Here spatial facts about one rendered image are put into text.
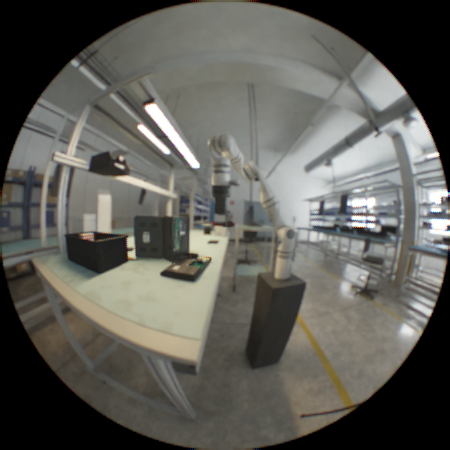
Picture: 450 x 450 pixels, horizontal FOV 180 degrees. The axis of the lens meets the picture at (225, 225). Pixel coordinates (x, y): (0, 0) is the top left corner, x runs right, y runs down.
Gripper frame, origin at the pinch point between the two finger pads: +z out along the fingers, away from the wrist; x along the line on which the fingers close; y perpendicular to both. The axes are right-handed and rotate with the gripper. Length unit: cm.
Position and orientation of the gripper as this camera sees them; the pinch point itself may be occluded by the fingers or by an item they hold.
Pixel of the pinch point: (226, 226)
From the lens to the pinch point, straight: 62.5
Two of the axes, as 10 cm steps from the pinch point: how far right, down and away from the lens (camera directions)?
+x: -0.9, 3.7, -9.2
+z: -0.1, 9.3, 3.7
